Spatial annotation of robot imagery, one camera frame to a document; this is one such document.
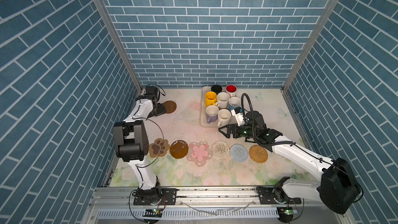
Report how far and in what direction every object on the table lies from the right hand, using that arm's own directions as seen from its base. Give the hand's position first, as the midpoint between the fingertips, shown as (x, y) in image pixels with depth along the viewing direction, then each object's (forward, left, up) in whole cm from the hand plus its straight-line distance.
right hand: (222, 127), depth 80 cm
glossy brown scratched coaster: (-7, +24, -16) cm, 30 cm away
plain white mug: (+15, -1, -11) cm, 19 cm away
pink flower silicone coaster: (-8, +12, -17) cm, 22 cm away
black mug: (+36, +4, -8) cm, 37 cm away
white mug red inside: (+37, -6, -8) cm, 38 cm away
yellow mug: (+26, +8, -7) cm, 28 cm away
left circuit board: (-37, +31, -19) cm, 52 cm away
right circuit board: (-33, -31, -20) cm, 50 cm away
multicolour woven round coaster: (-5, 0, -16) cm, 17 cm away
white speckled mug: (+30, -1, -11) cm, 32 cm away
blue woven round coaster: (-6, -10, -16) cm, 20 cm away
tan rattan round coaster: (-6, -22, -18) cm, 29 cm away
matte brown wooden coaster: (+22, +36, -14) cm, 45 cm away
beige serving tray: (+16, +12, -16) cm, 25 cm away
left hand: (+12, +41, -7) cm, 43 cm away
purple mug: (+20, +7, -14) cm, 25 cm away
